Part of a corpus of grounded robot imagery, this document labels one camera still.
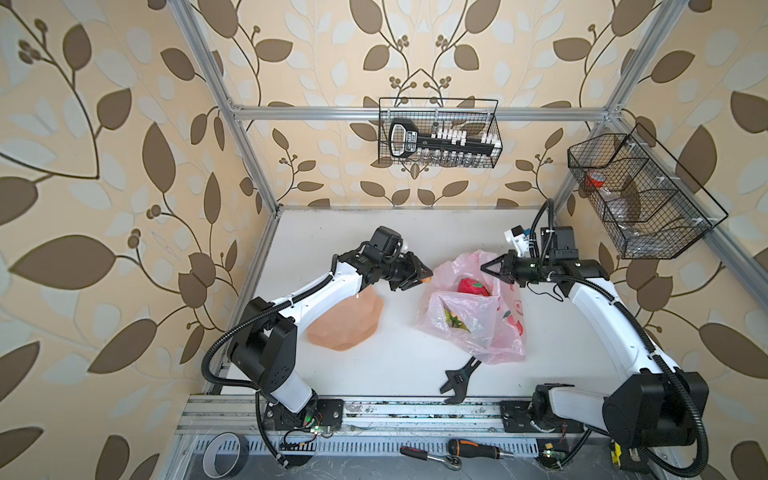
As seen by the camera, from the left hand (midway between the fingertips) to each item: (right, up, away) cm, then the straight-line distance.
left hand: (428, 272), depth 79 cm
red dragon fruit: (+12, -5, +6) cm, 15 cm away
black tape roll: (-53, -44, -10) cm, 69 cm away
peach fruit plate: (-23, -17, +12) cm, 31 cm away
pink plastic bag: (+11, -8, -7) cm, 15 cm away
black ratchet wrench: (+4, -42, -12) cm, 44 cm away
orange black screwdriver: (+7, -40, -11) cm, 42 cm away
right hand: (+14, +1, -1) cm, 14 cm away
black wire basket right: (+55, +17, -5) cm, 58 cm away
